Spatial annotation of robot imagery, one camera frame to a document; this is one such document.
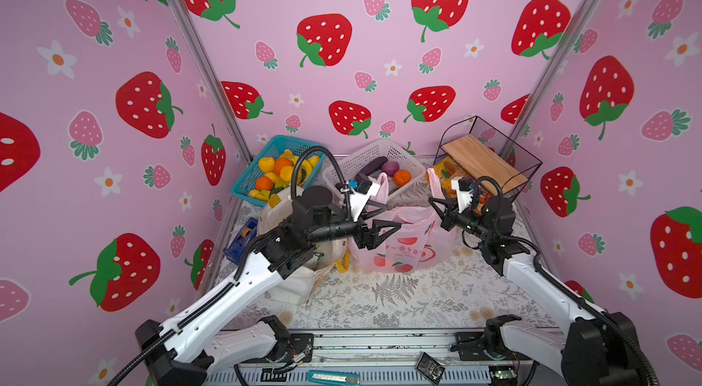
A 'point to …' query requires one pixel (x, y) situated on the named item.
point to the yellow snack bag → (447, 170)
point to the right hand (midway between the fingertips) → (430, 199)
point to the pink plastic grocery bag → (420, 245)
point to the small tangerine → (263, 184)
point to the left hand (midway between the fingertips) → (392, 216)
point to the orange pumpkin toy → (401, 177)
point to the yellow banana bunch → (305, 166)
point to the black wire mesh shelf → (473, 148)
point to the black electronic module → (430, 369)
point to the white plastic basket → (344, 168)
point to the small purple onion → (390, 167)
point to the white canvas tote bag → (297, 287)
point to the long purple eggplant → (373, 166)
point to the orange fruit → (280, 163)
